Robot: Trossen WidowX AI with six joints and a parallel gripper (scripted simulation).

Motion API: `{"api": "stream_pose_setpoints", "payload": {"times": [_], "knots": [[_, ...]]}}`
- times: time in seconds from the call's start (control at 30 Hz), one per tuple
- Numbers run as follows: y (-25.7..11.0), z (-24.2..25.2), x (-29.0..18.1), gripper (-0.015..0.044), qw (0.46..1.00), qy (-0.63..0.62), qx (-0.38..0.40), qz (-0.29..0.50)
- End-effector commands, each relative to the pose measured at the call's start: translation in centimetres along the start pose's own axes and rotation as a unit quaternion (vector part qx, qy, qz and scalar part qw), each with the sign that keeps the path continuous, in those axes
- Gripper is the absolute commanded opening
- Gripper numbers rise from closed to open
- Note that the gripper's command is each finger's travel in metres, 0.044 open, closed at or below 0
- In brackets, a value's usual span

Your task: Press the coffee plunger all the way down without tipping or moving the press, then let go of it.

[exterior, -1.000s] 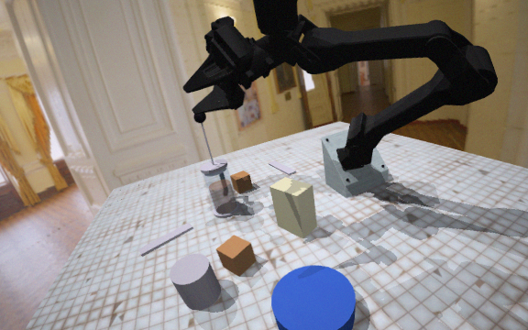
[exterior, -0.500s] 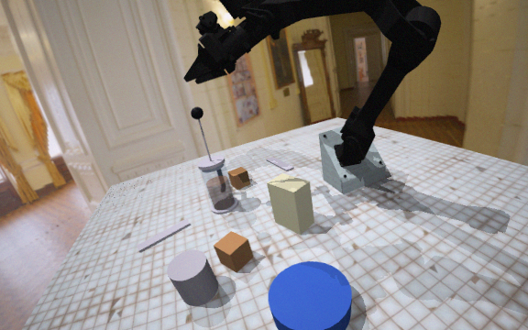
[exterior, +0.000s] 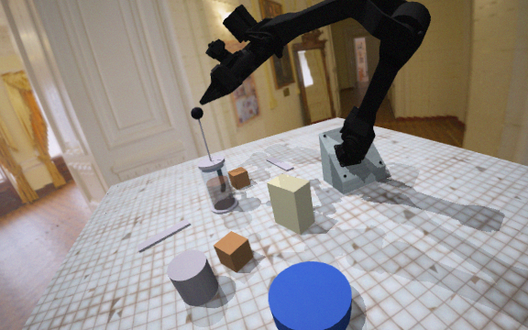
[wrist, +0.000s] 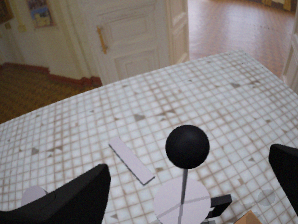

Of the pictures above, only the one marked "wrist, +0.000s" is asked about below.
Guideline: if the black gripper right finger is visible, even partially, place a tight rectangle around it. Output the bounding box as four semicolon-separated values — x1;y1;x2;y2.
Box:
269;144;298;217

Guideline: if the brown cube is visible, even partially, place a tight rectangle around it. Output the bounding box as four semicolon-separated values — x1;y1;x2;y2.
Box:
234;210;261;224

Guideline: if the coffee press with black knob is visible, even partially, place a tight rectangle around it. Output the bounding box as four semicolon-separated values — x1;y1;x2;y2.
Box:
153;124;233;224

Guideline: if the pale lilac flat bar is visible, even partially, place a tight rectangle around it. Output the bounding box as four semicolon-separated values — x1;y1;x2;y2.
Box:
108;136;154;185

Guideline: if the grey cylinder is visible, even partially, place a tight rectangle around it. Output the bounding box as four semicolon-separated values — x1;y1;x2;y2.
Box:
21;185;48;206

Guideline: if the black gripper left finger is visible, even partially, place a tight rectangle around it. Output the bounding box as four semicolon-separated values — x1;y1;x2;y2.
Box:
0;164;112;224

